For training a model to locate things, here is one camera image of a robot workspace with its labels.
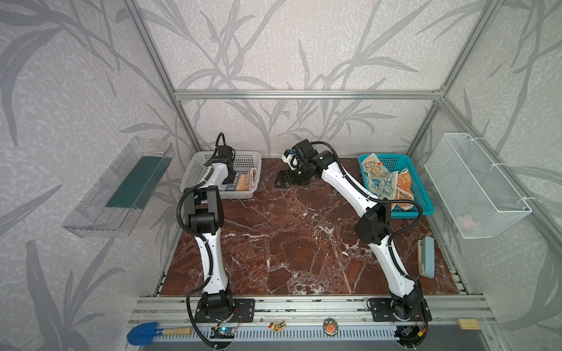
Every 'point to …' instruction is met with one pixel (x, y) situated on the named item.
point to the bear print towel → (380, 183)
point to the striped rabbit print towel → (244, 181)
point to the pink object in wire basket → (467, 221)
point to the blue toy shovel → (145, 334)
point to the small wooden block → (468, 324)
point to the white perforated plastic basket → (196, 161)
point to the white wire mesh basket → (480, 199)
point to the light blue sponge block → (426, 257)
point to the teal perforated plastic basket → (395, 163)
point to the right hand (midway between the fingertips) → (284, 176)
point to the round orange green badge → (330, 327)
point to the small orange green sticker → (276, 327)
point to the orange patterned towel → (404, 190)
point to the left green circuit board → (222, 333)
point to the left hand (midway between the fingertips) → (222, 169)
